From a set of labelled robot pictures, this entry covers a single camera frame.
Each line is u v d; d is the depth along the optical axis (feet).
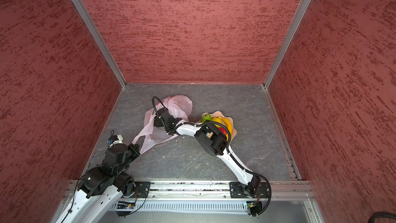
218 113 3.20
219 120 3.06
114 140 2.19
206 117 2.94
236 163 2.03
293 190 2.49
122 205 2.39
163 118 2.51
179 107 2.79
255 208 2.33
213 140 1.93
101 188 1.65
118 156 1.81
